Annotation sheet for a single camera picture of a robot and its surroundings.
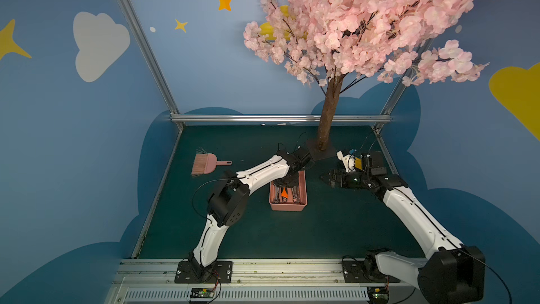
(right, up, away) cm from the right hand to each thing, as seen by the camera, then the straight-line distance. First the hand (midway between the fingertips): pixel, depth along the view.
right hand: (330, 175), depth 82 cm
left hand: (-16, -4, +10) cm, 19 cm away
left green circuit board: (-48, -39, -10) cm, 63 cm away
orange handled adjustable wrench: (-18, -9, +4) cm, 21 cm away
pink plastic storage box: (-12, -12, +11) cm, 20 cm away
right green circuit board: (+14, -41, -9) cm, 44 cm away
